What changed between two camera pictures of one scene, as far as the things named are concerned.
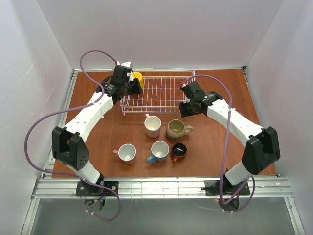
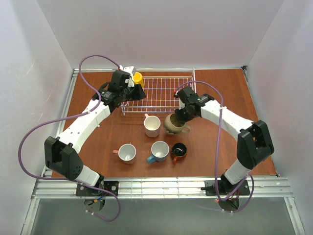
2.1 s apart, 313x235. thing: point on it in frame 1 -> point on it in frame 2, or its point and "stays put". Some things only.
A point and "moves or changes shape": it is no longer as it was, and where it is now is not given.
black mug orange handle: [179, 151] stays put
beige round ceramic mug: [176, 129] moves or changes shape
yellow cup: [138, 75] stays put
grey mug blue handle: [159, 150] stays put
